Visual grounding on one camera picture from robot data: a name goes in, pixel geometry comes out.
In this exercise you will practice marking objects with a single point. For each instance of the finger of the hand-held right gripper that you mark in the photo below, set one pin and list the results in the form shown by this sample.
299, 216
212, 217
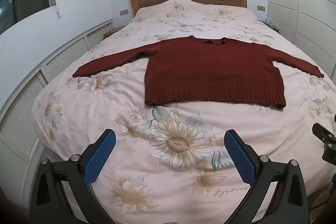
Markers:
324, 136

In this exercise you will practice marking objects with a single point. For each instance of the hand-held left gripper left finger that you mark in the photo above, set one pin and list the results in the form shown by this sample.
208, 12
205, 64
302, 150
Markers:
101, 155

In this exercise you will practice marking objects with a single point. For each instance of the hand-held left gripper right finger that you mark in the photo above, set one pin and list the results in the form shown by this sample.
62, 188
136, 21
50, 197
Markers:
240, 155

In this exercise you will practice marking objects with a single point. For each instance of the dark red knitted sweater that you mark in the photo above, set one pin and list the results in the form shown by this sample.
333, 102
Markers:
207, 71

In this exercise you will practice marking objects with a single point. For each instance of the floral pink duvet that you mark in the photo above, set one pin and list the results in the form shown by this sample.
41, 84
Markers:
170, 134

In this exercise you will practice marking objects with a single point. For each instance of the white louvered cabinet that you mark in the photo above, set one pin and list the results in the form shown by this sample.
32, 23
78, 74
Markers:
23, 98

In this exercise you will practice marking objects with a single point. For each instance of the wooden nightstand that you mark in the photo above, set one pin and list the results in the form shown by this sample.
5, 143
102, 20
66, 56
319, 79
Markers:
113, 31
271, 24

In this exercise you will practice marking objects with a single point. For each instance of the white wardrobe doors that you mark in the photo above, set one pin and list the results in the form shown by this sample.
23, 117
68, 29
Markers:
302, 3

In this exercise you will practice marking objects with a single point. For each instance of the wall socket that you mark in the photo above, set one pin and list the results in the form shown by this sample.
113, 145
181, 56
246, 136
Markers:
124, 12
261, 8

